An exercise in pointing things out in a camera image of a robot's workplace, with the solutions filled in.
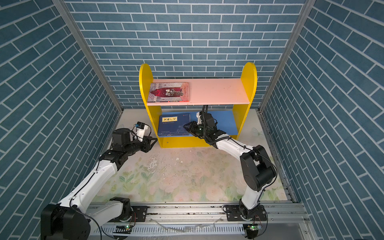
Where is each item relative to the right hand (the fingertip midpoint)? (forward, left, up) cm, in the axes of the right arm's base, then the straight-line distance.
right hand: (183, 125), depth 86 cm
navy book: (+1, +7, -1) cm, 7 cm away
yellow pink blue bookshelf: (+27, -26, -1) cm, 38 cm away
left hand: (-10, +14, -1) cm, 17 cm away
